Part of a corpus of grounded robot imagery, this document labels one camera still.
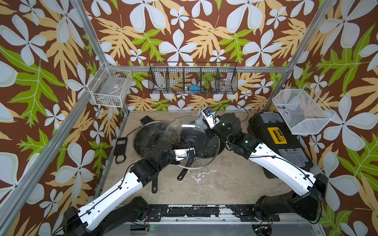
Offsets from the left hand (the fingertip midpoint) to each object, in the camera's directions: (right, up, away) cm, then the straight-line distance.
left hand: (181, 141), depth 73 cm
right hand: (+11, +11, -1) cm, 16 cm away
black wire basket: (+5, +40, +24) cm, 47 cm away
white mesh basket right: (+69, +15, +9) cm, 71 cm away
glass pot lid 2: (-24, +3, +31) cm, 39 cm away
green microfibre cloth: (+9, +9, -2) cm, 13 cm away
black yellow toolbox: (+53, +6, +15) cm, 55 cm away
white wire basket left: (-43, +31, +12) cm, 54 cm away
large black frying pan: (-14, -21, +2) cm, 25 cm away
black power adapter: (-43, -8, +26) cm, 50 cm away
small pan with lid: (+2, -17, +6) cm, 18 cm away
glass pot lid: (+16, -9, +29) cm, 34 cm away
